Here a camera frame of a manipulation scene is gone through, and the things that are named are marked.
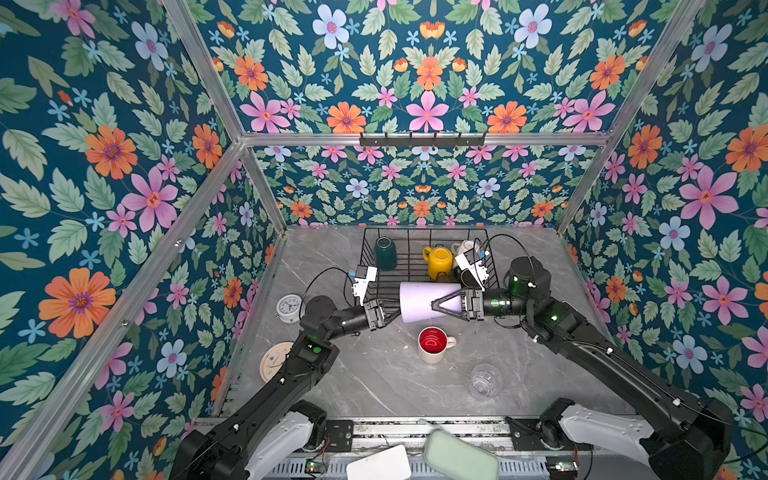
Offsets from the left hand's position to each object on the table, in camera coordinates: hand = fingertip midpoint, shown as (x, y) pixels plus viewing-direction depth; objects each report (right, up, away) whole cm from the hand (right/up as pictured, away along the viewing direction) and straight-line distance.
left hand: (411, 307), depth 62 cm
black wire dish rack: (+1, +7, +44) cm, 44 cm away
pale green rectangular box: (+11, -37, +6) cm, 39 cm away
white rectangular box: (-5, -36, +4) cm, 37 cm away
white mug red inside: (+7, -16, +26) cm, 32 cm away
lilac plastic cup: (+1, +2, -3) cm, 3 cm away
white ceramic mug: (+19, +14, +38) cm, 44 cm away
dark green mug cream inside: (-8, +12, +36) cm, 39 cm away
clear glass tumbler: (+21, -25, +20) cm, 38 cm away
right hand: (+5, +1, -1) cm, 6 cm away
